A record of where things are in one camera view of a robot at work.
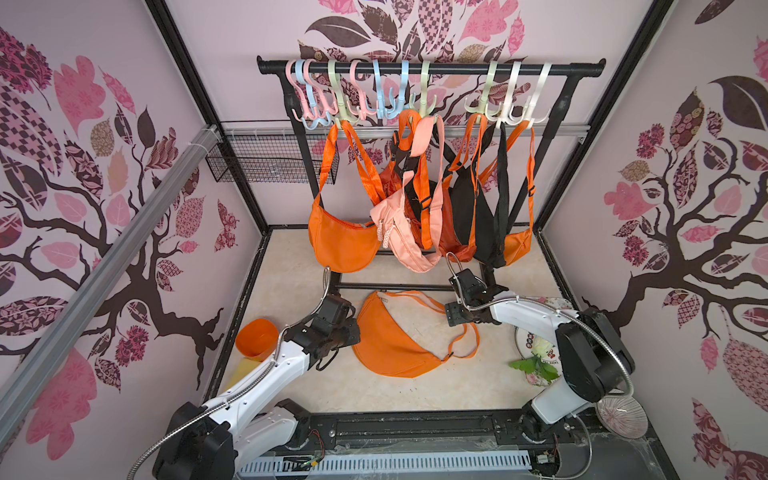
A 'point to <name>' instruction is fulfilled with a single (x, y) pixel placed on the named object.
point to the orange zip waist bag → (448, 245)
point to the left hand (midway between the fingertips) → (356, 336)
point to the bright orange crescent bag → (338, 243)
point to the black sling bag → (480, 202)
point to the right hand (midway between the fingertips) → (461, 310)
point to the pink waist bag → (397, 220)
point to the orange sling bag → (518, 244)
